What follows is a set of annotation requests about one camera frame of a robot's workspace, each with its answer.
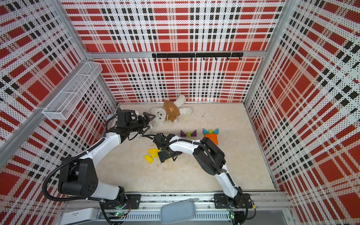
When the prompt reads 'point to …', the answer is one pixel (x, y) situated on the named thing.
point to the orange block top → (211, 136)
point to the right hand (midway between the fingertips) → (172, 155)
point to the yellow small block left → (149, 158)
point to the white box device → (78, 215)
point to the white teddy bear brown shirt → (170, 112)
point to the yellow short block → (154, 154)
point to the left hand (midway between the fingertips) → (155, 120)
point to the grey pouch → (178, 211)
